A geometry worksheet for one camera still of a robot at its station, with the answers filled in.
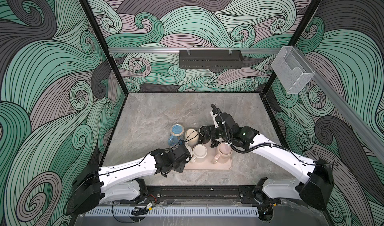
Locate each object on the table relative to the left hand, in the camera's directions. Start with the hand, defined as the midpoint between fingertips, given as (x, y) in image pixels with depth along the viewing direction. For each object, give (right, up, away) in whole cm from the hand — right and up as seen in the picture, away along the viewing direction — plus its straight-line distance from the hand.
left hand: (181, 162), depth 78 cm
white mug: (+4, +6, +2) cm, 8 cm away
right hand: (+14, +18, 0) cm, 23 cm away
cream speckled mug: (+5, +12, +8) cm, 15 cm away
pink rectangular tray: (+14, -3, +6) cm, 15 cm away
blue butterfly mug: (-3, +15, +7) cm, 17 cm away
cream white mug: (+10, +5, +3) cm, 12 cm away
